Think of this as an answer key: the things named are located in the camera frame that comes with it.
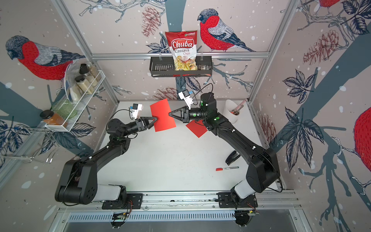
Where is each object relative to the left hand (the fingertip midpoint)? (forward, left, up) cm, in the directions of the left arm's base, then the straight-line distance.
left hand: (159, 119), depth 71 cm
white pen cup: (+25, -44, -17) cm, 53 cm away
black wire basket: (+41, +1, +4) cm, 42 cm away
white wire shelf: (+9, +42, +6) cm, 43 cm away
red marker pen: (-15, -33, -29) cm, 46 cm away
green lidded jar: (+4, +48, +3) cm, 49 cm away
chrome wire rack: (-16, +48, +5) cm, 51 cm away
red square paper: (+4, -1, +3) cm, 5 cm away
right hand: (-1, -6, +5) cm, 8 cm away
